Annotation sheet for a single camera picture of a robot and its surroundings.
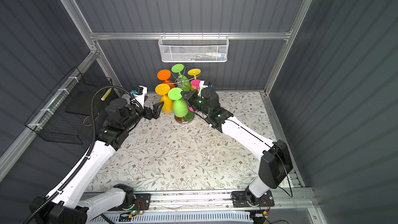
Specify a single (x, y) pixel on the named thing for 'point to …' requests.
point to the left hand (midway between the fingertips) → (154, 99)
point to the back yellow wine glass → (195, 72)
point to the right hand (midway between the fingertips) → (180, 93)
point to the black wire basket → (63, 115)
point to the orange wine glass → (165, 74)
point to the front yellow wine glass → (163, 89)
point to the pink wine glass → (195, 83)
